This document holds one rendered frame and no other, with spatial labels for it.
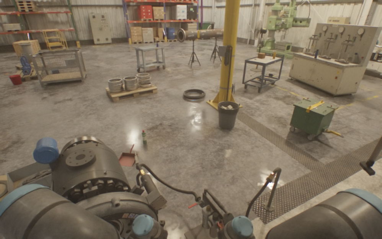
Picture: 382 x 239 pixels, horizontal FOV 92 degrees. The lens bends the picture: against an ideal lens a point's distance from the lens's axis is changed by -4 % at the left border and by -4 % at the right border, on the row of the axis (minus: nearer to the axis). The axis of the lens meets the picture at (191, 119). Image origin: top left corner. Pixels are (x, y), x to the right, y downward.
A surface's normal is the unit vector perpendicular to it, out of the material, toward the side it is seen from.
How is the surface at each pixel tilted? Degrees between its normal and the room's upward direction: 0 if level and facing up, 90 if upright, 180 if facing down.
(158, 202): 90
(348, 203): 15
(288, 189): 0
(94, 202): 6
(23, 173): 90
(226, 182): 0
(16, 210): 23
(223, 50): 90
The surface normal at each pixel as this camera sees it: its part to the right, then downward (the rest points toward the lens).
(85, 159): 0.00, -0.88
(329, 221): -0.31, -0.82
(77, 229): 0.57, -0.59
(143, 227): -0.14, -0.68
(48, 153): 0.52, 0.40
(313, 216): -0.50, -0.85
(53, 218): 0.25, -0.83
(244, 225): 0.13, -0.69
